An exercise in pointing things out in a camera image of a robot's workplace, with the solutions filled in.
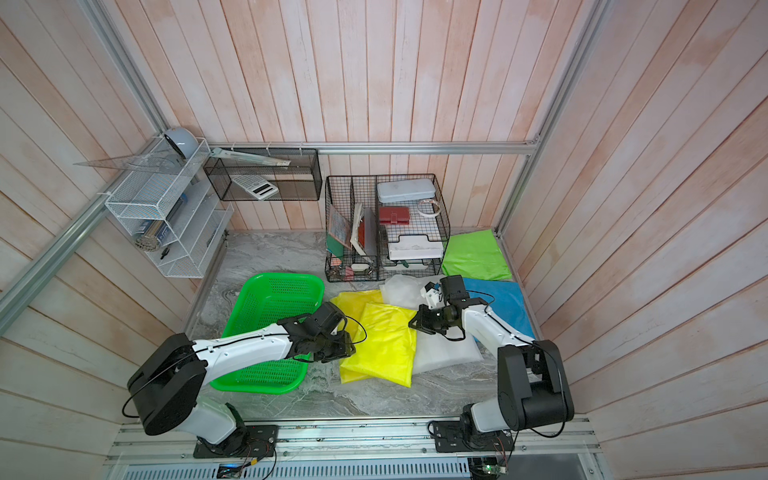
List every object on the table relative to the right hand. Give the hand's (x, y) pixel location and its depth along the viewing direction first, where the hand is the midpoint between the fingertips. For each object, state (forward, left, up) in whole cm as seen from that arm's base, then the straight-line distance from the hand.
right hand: (411, 321), depth 89 cm
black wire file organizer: (+31, +20, +7) cm, 38 cm away
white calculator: (+38, +51, +22) cm, 67 cm away
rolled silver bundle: (+10, +69, +28) cm, 75 cm away
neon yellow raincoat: (-9, +8, 0) cm, 12 cm away
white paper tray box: (+19, -1, +13) cm, 23 cm away
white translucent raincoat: (-9, -6, -1) cm, 11 cm away
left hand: (-10, +18, -2) cm, 21 cm away
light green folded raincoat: (+30, -25, -4) cm, 39 cm away
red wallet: (+29, +4, +17) cm, 34 cm away
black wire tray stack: (+25, -1, +15) cm, 29 cm away
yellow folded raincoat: (+7, +19, -2) cm, 20 cm away
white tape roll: (+33, -8, +14) cm, 37 cm away
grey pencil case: (+41, +2, +18) cm, 45 cm away
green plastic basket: (+8, +49, -3) cm, 50 cm away
